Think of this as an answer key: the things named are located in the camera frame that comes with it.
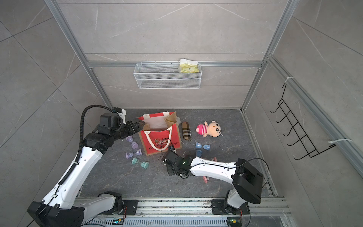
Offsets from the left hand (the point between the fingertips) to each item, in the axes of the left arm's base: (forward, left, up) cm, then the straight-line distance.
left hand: (140, 123), depth 74 cm
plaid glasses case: (+11, -26, -26) cm, 38 cm away
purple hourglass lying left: (-5, +13, -26) cm, 30 cm away
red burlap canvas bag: (-3, -10, -6) cm, 12 cm away
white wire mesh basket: (+43, -26, +1) cm, 50 cm away
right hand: (-16, -16, -22) cm, 32 cm away
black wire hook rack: (-15, -79, +2) cm, 80 cm away
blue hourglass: (0, -39, -27) cm, 47 cm away
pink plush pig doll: (+10, -44, -22) cm, 51 cm away
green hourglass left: (-12, +1, -26) cm, 29 cm away
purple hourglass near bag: (+1, +10, -26) cm, 28 cm away
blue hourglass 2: (-5, -33, -26) cm, 43 cm away
